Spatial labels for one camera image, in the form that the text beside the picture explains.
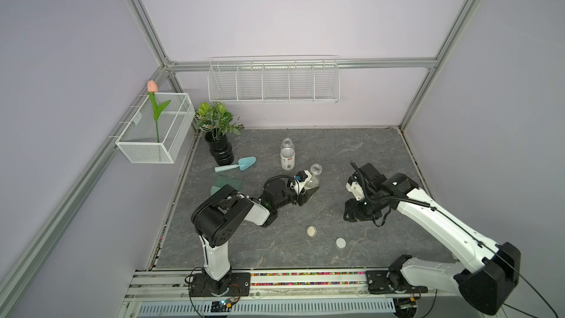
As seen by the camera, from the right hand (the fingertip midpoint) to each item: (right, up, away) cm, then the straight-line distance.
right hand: (350, 215), depth 76 cm
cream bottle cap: (-13, -9, +9) cm, 18 cm away
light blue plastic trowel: (-44, +16, +30) cm, 55 cm away
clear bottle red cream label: (-12, +16, +2) cm, 20 cm away
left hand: (-11, +9, +11) cm, 18 cm away
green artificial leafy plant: (-54, +36, +17) cm, 67 cm away
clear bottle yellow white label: (-22, +20, +25) cm, 39 cm away
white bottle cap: (-2, -12, +7) cm, 14 cm away
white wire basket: (-70, +26, -6) cm, 75 cm away
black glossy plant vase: (-53, +23, +23) cm, 63 cm away
